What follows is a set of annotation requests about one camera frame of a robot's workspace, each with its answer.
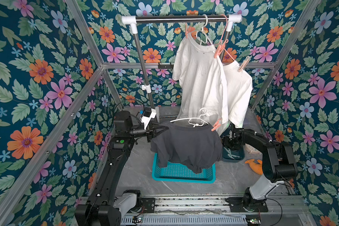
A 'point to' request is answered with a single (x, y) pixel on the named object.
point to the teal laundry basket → (173, 171)
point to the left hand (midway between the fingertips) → (166, 129)
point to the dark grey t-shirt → (195, 146)
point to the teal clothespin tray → (233, 156)
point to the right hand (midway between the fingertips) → (229, 144)
